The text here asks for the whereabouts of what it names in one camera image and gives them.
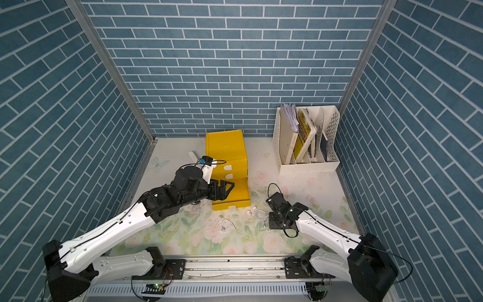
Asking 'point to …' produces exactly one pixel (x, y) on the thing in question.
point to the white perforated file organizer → (323, 153)
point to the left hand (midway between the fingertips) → (232, 186)
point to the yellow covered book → (307, 131)
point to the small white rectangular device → (193, 156)
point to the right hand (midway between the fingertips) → (274, 223)
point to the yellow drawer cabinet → (229, 146)
